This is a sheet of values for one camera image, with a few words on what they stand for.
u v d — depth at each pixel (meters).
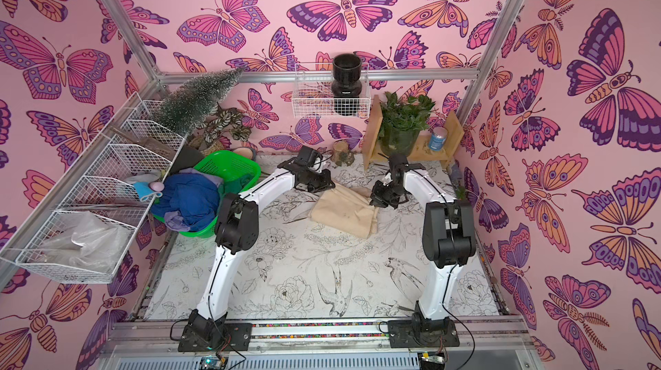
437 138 1.08
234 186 1.02
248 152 1.21
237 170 1.13
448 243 0.52
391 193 0.82
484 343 0.73
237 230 0.61
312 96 1.03
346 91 0.83
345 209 0.95
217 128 0.96
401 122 0.95
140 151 0.74
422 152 1.12
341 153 1.16
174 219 0.87
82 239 0.54
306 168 0.85
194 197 0.92
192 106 0.76
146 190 0.68
